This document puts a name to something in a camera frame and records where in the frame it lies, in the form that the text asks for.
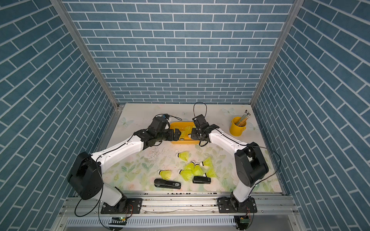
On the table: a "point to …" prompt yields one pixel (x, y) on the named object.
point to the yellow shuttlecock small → (190, 166)
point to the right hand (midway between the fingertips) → (195, 135)
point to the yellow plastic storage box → (188, 139)
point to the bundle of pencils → (244, 118)
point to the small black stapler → (201, 180)
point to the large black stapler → (163, 183)
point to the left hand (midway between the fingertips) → (178, 133)
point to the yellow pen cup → (236, 130)
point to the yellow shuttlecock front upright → (197, 171)
